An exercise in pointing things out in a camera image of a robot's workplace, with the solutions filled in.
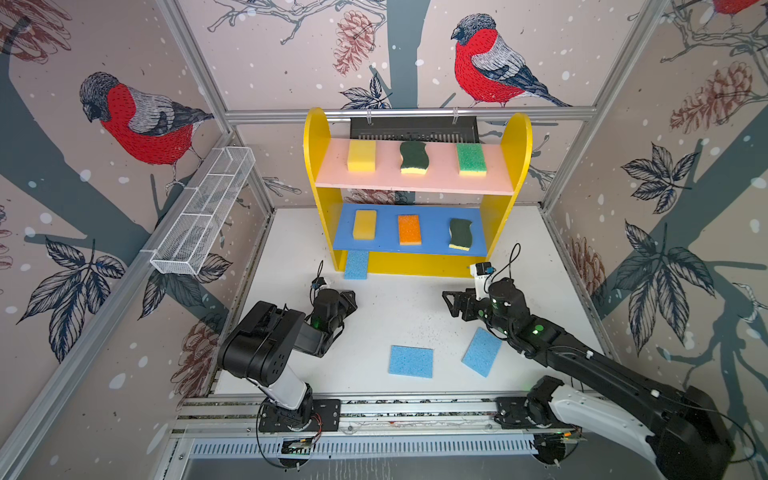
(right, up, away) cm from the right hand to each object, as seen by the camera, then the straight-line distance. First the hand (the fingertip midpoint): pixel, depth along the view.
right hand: (453, 291), depth 81 cm
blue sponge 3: (+9, -18, +3) cm, 20 cm away
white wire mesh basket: (-67, +13, -10) cm, 69 cm away
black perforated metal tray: (-11, +51, +18) cm, 55 cm away
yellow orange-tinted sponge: (-26, +19, +14) cm, 35 cm away
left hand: (-28, -2, +14) cm, 31 cm away
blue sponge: (-29, +5, +20) cm, 36 cm away
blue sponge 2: (-12, -20, +1) cm, 23 cm away
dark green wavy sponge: (+5, +16, +11) cm, 20 cm away
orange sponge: (-11, +17, +12) cm, 24 cm away
